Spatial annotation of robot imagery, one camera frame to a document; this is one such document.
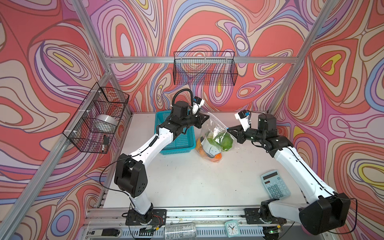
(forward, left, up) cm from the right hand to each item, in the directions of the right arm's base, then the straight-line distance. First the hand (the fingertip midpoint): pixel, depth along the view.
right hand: (230, 132), depth 76 cm
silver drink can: (-39, +27, -19) cm, 51 cm away
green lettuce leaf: (0, +2, -8) cm, 8 cm away
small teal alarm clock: (-39, +2, -23) cm, 45 cm away
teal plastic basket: (+10, +28, -25) cm, 38 cm away
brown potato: (+1, +15, -17) cm, 23 cm away
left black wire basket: (+2, +70, +5) cm, 70 cm away
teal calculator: (-19, -26, -24) cm, 40 cm away
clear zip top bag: (+4, +9, +2) cm, 10 cm away
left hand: (+8, +11, +5) cm, 14 cm away
